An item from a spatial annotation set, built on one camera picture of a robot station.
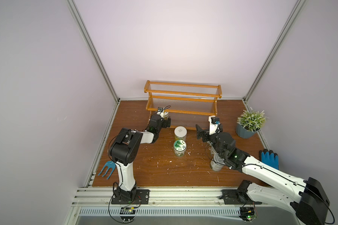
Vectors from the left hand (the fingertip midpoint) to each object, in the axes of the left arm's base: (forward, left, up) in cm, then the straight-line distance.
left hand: (165, 114), depth 99 cm
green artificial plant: (-10, -56, +8) cm, 57 cm away
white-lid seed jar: (-15, -11, -1) cm, 18 cm away
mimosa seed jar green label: (-25, -10, -1) cm, 27 cm away
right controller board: (-56, -45, -10) cm, 73 cm away
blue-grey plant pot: (-14, -52, -1) cm, 54 cm away
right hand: (-18, -24, +17) cm, 34 cm away
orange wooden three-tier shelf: (+4, -17, +7) cm, 18 cm away
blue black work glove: (-28, -67, -8) cm, 73 cm away
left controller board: (-57, +17, -13) cm, 61 cm away
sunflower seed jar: (0, 0, 0) cm, 1 cm away
